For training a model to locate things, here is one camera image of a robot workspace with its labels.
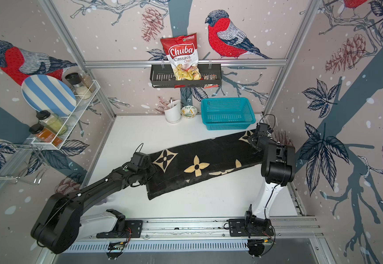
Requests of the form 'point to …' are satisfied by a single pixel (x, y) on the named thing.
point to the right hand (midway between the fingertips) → (252, 138)
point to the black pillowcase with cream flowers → (175, 165)
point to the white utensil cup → (173, 115)
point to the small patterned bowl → (189, 111)
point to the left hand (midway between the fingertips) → (160, 168)
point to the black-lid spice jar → (81, 91)
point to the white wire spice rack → (77, 108)
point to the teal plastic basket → (226, 113)
